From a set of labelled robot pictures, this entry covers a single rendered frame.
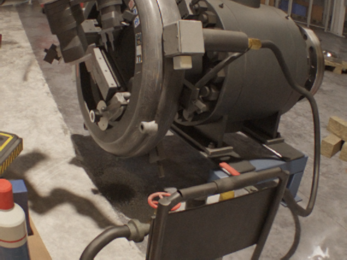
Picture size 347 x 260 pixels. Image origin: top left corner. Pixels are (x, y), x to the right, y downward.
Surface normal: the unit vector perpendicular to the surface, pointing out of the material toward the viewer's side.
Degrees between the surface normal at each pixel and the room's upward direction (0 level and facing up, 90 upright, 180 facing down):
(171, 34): 90
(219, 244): 90
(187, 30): 67
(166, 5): 49
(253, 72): 85
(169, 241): 90
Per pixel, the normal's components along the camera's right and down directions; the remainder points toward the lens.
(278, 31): 0.49, -0.33
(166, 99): 0.50, 0.47
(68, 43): -0.02, 0.17
